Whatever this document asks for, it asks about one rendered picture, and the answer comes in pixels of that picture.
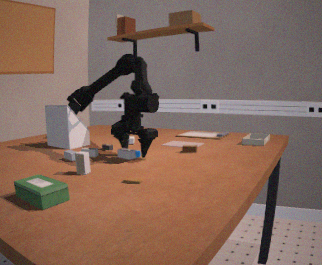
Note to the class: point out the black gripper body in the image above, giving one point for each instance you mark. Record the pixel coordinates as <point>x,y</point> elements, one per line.
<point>147,133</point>

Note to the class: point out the green box with white label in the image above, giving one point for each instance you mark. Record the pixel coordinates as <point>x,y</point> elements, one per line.
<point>41,191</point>

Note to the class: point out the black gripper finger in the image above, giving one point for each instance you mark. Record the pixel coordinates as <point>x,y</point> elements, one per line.
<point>145,146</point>
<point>124,140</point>

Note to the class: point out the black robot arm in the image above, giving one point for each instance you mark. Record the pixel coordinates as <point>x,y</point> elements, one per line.
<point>145,102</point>

